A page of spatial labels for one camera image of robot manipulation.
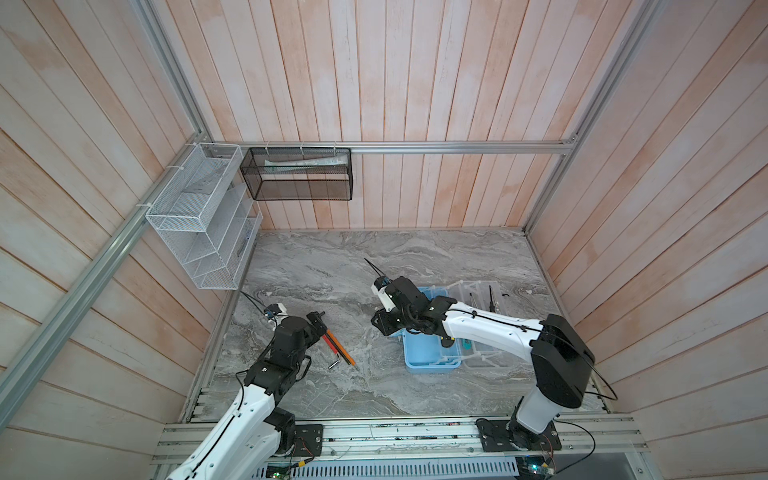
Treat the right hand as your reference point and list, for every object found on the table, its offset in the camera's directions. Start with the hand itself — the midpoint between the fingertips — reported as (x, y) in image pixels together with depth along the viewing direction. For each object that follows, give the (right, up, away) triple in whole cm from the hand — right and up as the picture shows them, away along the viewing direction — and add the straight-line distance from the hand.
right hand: (374, 319), depth 84 cm
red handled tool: (-12, -10, +4) cm, 16 cm away
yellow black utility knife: (+20, -6, -3) cm, 21 cm away
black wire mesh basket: (-27, +48, +19) cm, 58 cm away
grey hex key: (-12, -13, +2) cm, 18 cm away
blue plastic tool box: (+16, -12, +6) cm, 21 cm away
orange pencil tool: (-13, -7, +7) cm, 16 cm away
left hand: (-18, -2, -1) cm, 18 cm away
